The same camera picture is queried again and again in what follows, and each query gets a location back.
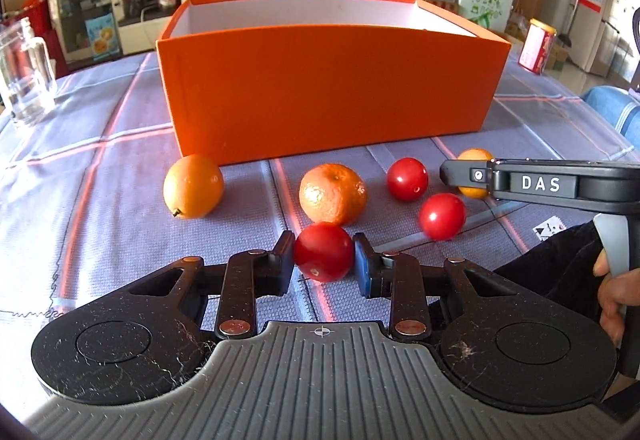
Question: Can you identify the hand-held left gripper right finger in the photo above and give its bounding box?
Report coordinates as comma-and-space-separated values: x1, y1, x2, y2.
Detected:
352, 233, 526, 341

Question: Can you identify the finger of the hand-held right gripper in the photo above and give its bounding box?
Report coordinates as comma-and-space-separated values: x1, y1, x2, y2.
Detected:
440, 158, 503, 193

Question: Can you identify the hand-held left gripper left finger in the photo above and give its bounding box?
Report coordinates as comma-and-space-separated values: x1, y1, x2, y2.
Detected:
127, 230, 297, 340

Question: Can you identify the small orange kumquat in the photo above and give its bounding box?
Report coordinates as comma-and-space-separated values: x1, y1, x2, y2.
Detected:
457, 148, 496, 199

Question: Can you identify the large red cherry tomato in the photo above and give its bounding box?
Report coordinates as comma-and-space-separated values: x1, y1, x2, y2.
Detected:
294, 223, 356, 283

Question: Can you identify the orange cardboard box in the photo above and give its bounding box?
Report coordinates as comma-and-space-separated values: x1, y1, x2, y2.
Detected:
156, 0, 512, 167

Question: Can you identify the person's right hand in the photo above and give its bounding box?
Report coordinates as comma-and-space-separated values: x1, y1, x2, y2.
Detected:
593, 250, 627, 346

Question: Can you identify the black white marker card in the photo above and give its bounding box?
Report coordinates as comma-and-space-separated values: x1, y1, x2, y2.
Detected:
535, 215, 568, 241

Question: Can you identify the blue upholstered seat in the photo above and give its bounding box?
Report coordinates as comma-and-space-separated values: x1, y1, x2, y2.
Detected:
580, 85, 640, 146

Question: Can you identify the dimpled tangerine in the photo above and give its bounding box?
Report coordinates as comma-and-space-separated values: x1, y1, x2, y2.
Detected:
299, 163, 368, 227

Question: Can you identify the black cloth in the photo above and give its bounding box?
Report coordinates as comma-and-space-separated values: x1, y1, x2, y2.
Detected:
492, 220, 608, 323

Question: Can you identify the smooth orange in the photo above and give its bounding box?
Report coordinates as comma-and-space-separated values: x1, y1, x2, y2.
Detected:
163, 154, 225, 220

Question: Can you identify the red metal can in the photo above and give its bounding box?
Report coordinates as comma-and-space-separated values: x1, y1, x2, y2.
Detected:
520, 18, 557, 75

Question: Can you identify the blue plaid tablecloth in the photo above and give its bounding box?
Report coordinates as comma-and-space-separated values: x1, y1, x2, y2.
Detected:
0, 33, 640, 421

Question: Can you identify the cream television cabinet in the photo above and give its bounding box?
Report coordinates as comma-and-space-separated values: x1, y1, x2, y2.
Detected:
122, 0, 321, 54

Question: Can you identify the cream glass-door cabinet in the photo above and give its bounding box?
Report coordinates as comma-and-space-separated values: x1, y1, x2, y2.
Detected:
46, 0, 126, 66

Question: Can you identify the clear glass handled mug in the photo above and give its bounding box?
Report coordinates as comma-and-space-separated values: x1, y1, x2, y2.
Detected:
0, 18, 57, 128

